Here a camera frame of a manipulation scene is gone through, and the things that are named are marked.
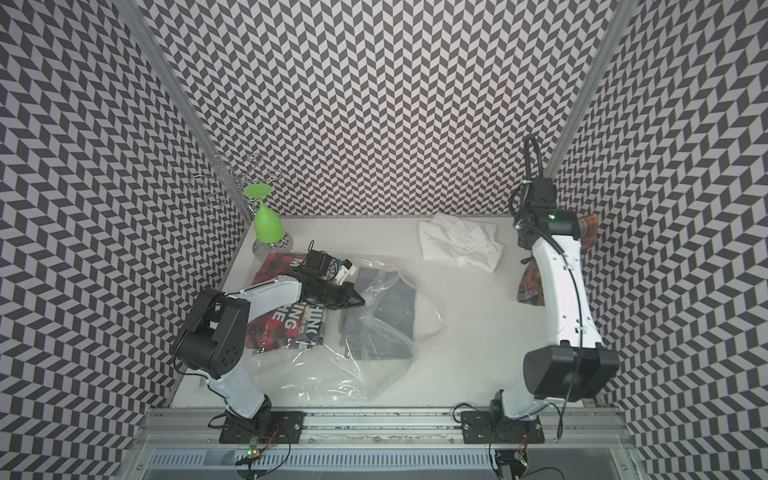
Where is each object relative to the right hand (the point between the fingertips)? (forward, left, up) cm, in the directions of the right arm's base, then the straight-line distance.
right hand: (492, 276), depth 83 cm
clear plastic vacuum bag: (-21, +48, -16) cm, 54 cm away
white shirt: (+25, +1, -15) cm, 29 cm away
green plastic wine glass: (+14, +65, +7) cm, 67 cm away
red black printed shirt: (-10, +55, -9) cm, 57 cm away
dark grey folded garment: (-13, +31, -5) cm, 34 cm away
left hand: (-3, +37, -10) cm, 39 cm away
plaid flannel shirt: (-3, -10, -2) cm, 11 cm away
